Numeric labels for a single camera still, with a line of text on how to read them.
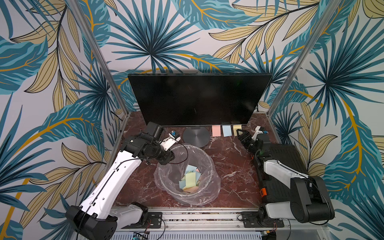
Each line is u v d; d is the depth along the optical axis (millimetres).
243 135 796
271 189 765
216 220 749
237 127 915
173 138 616
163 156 618
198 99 1019
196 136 1036
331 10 693
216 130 900
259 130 799
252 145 750
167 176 694
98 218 365
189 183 718
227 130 900
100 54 843
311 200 429
